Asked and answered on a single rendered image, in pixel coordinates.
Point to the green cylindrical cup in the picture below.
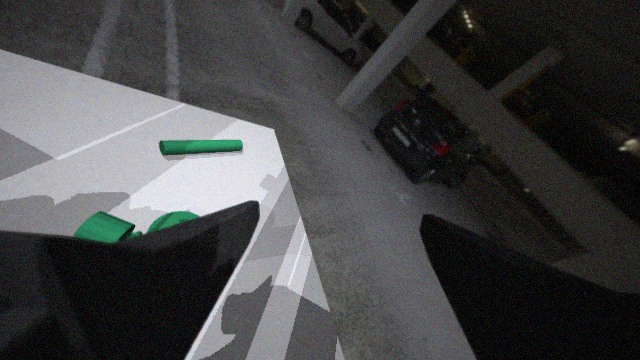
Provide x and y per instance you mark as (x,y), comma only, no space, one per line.
(107,228)

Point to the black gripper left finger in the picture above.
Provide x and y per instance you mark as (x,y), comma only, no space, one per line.
(143,298)

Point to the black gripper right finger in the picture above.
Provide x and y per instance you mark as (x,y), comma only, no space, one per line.
(513,307)

